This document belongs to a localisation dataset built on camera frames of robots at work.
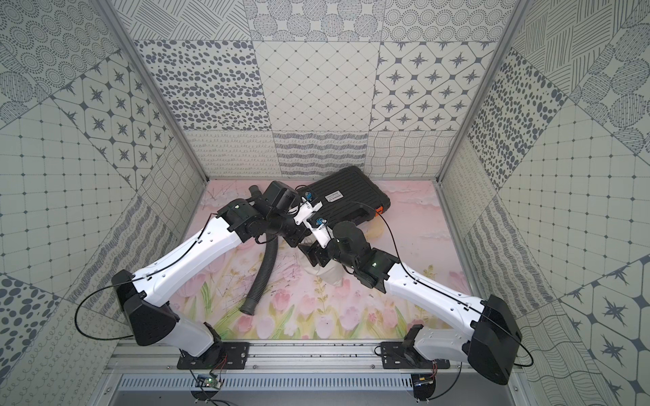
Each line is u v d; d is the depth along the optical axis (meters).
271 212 0.54
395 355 0.70
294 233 0.64
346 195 1.05
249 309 0.80
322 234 0.63
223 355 0.68
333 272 0.82
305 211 0.65
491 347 0.38
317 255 0.63
